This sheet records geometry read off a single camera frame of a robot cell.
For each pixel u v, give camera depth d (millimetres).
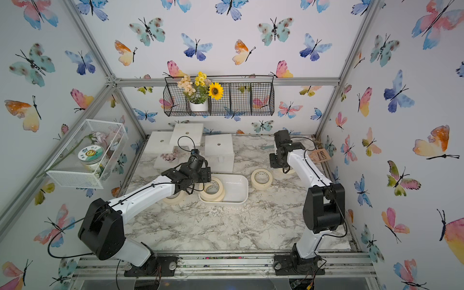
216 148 937
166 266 739
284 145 642
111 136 789
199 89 866
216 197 866
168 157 981
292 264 670
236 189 943
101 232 426
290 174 734
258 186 959
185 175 634
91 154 649
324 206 468
